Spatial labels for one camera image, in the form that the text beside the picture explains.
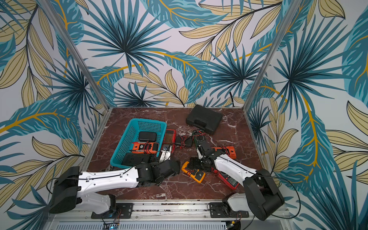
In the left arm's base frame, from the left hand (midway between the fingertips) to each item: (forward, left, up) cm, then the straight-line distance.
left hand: (171, 162), depth 78 cm
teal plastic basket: (+22, +29, -8) cm, 38 cm away
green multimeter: (+22, -17, -8) cm, 29 cm away
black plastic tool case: (+37, -21, -6) cm, 43 cm away
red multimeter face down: (+20, +3, -9) cm, 22 cm away
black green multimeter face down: (+5, +25, -9) cm, 27 cm away
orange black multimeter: (+13, +19, -8) cm, 24 cm away
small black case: (+24, +19, -11) cm, 33 cm away
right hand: (+2, -13, -9) cm, 16 cm away
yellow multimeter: (-4, -14, -9) cm, 17 cm away
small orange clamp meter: (+13, -35, -8) cm, 38 cm away
